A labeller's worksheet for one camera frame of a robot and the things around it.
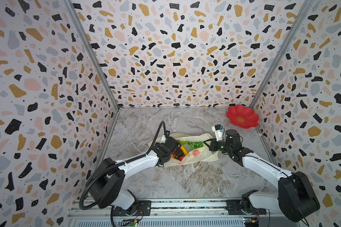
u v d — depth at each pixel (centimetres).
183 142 95
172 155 89
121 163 47
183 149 93
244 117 116
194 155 82
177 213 73
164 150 65
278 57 90
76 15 73
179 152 90
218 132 78
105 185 42
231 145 67
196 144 95
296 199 42
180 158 85
